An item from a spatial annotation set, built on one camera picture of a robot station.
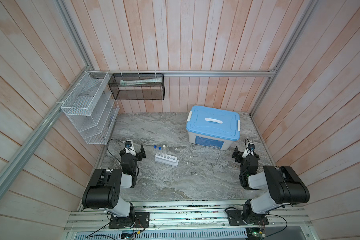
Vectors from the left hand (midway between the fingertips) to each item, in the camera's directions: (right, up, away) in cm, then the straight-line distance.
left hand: (135, 147), depth 92 cm
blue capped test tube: (+13, -2, -2) cm, 13 cm away
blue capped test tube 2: (+16, -2, -5) cm, 17 cm away
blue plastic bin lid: (+50, +16, +1) cm, 52 cm away
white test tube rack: (+21, -8, -1) cm, 22 cm away
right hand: (+69, 0, 0) cm, 69 cm away
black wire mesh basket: (-3, +43, +15) cm, 45 cm away
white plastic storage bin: (+48, +3, +3) cm, 48 cm away
